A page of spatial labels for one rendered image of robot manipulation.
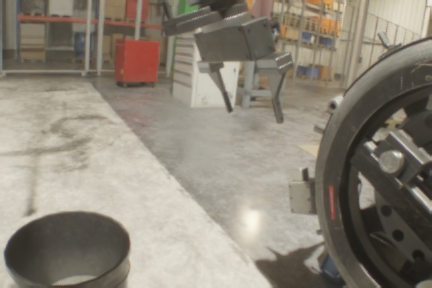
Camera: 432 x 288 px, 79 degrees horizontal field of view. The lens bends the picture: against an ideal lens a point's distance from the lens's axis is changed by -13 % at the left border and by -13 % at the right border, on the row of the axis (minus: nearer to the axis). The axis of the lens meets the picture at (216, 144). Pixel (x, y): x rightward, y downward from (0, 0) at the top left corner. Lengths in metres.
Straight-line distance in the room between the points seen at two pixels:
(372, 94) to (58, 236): 0.93
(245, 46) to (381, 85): 0.43
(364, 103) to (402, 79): 0.11
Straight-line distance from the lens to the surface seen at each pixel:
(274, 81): 0.42
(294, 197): 0.98
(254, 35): 0.41
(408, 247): 0.94
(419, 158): 0.67
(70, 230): 0.97
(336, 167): 0.83
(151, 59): 5.76
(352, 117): 0.79
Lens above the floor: 0.85
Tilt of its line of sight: 18 degrees down
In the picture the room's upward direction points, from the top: 7 degrees clockwise
